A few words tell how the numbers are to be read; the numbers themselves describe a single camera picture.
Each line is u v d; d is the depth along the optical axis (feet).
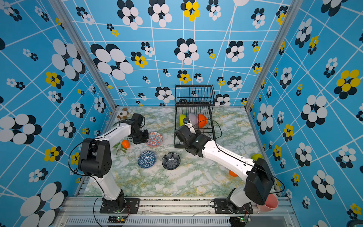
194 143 1.86
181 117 3.25
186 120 2.26
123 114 3.67
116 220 2.37
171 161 2.91
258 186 1.31
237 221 2.32
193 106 3.93
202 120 3.26
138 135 2.59
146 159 2.92
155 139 3.23
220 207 2.40
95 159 1.60
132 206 2.42
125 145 3.05
